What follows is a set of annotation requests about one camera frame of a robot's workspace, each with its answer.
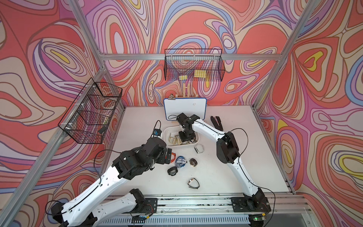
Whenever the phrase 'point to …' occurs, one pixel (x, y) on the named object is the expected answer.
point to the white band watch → (199, 148)
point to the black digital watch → (172, 170)
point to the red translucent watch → (173, 160)
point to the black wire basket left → (87, 120)
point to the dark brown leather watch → (193, 162)
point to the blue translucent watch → (180, 161)
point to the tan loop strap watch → (171, 140)
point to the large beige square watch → (177, 140)
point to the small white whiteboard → (190, 106)
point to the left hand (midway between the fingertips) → (164, 150)
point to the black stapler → (218, 125)
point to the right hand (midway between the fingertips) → (185, 142)
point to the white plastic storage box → (173, 131)
